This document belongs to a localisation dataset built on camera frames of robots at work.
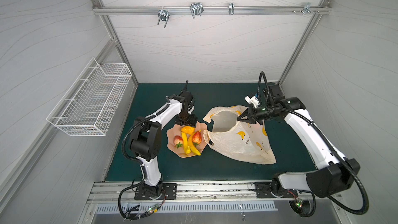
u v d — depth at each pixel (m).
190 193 0.75
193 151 0.80
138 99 1.14
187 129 0.88
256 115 0.64
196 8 0.76
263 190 0.73
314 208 0.69
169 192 0.74
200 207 0.70
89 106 0.68
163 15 0.79
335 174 0.38
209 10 0.78
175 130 0.91
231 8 0.78
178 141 0.84
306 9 0.77
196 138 0.86
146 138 0.49
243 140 0.72
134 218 0.66
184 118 0.78
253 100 0.70
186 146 0.89
